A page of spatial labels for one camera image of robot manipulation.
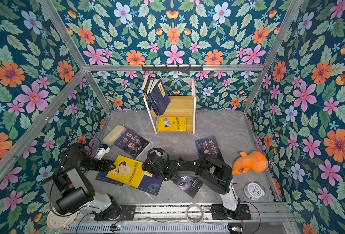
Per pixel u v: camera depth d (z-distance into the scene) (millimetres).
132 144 985
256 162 823
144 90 757
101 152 785
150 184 822
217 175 499
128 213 735
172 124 1047
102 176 836
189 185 820
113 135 1010
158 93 838
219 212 717
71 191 446
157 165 662
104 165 746
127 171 861
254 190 770
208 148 958
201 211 761
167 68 910
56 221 698
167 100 938
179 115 903
